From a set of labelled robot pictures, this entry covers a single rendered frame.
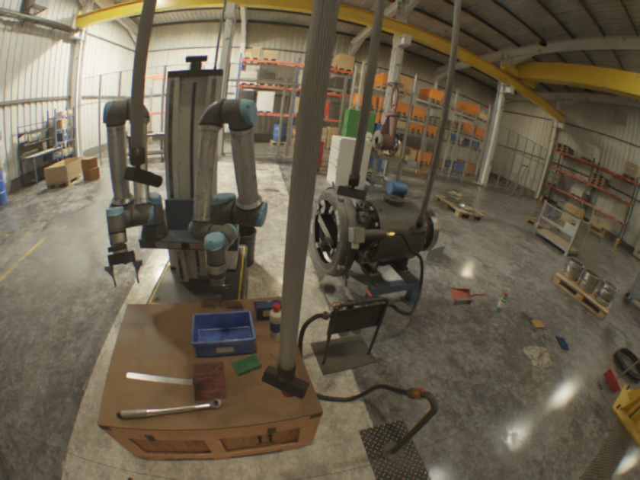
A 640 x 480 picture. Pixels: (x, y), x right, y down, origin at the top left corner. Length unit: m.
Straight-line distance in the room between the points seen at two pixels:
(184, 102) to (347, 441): 2.19
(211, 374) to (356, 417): 0.92
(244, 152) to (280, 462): 1.58
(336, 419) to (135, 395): 1.11
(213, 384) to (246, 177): 0.98
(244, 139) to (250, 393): 1.11
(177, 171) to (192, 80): 0.58
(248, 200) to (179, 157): 0.60
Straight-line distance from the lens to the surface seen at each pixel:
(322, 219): 2.24
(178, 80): 1.71
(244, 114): 1.16
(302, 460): 1.58
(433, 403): 1.20
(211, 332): 1.44
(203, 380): 1.24
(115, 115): 1.50
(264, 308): 1.41
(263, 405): 1.18
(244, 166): 1.29
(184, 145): 1.74
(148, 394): 1.29
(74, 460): 1.92
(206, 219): 1.26
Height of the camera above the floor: 1.52
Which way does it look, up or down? 26 degrees down
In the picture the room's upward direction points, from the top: 8 degrees clockwise
